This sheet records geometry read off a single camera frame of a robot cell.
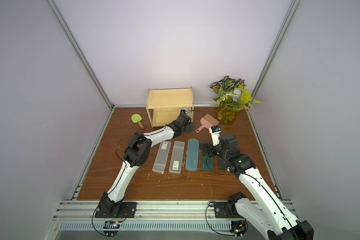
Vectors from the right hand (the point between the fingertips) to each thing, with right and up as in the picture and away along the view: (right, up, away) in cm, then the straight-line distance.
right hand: (209, 139), depth 76 cm
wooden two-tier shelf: (-24, +21, +19) cm, 37 cm away
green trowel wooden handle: (-51, +11, +38) cm, 64 cm away
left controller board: (-49, -41, -4) cm, 64 cm away
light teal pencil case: (-8, -14, +14) cm, 22 cm away
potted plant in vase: (+18, +26, +19) cm, 36 cm away
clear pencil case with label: (-18, -13, +14) cm, 26 cm away
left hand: (-10, +8, +29) cm, 31 cm away
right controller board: (+13, -41, -6) cm, 44 cm away
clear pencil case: (-27, -14, +16) cm, 34 cm away
